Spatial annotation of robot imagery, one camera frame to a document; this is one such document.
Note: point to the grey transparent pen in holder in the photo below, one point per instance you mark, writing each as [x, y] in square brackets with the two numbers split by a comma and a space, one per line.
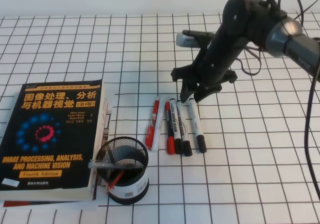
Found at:
[100, 164]

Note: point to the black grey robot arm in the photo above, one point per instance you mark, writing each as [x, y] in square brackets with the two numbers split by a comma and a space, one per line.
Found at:
[243, 21]

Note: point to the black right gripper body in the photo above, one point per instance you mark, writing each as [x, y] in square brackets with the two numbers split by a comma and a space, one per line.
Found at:
[212, 64]

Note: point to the white marker pen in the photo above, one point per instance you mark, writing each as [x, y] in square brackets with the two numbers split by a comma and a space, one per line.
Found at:
[157, 132]

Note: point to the black image processing textbook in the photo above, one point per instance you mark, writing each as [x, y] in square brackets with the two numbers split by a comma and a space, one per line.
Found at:
[58, 95]

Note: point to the red ballpoint pen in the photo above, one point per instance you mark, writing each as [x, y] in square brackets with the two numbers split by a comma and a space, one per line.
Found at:
[151, 127]

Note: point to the red pencil in holder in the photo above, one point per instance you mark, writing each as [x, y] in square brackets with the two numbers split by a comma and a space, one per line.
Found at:
[110, 185]

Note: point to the black white marker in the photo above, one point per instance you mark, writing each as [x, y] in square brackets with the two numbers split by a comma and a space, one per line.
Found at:
[193, 111]

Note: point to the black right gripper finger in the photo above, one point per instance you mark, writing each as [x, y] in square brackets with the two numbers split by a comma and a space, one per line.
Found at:
[188, 88]
[204, 91]

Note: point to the black mesh pen holder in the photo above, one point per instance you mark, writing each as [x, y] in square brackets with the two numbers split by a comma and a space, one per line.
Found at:
[134, 184]

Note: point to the black cap whiteboard marker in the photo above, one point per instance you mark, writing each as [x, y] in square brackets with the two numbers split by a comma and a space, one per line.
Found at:
[175, 126]

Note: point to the red cap marker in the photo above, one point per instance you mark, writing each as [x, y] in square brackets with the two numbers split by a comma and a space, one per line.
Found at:
[170, 140]

